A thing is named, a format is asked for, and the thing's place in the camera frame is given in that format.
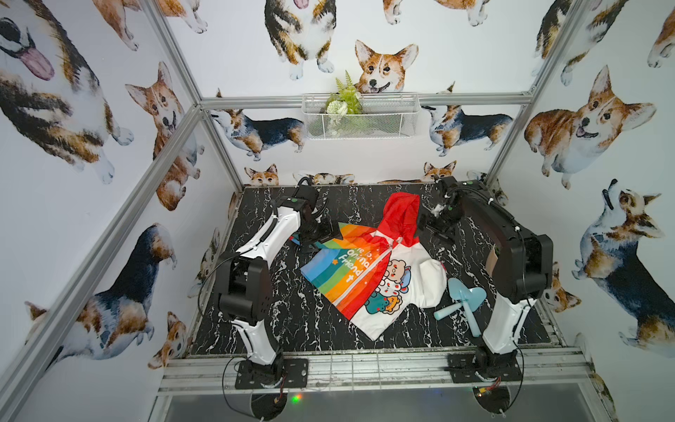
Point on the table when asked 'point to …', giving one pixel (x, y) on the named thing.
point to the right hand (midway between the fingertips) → (421, 236)
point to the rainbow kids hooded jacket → (371, 273)
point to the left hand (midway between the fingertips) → (336, 237)
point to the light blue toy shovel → (470, 300)
